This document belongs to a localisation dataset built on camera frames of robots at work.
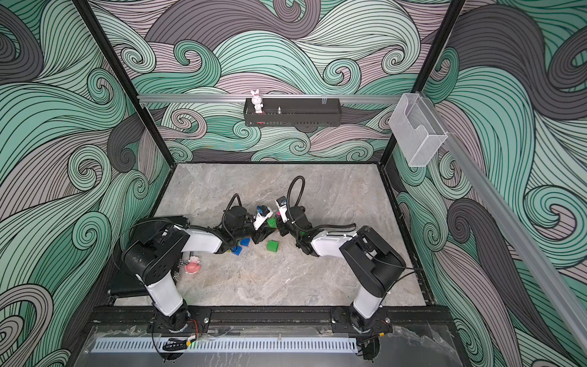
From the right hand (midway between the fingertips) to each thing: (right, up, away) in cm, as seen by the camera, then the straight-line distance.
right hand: (278, 216), depth 91 cm
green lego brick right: (-2, -12, -1) cm, 12 cm away
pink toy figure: (-31, -17, -9) cm, 36 cm away
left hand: (-2, -2, 0) cm, 3 cm away
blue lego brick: (-13, -10, 0) cm, 17 cm away
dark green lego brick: (-2, -2, -4) cm, 5 cm away
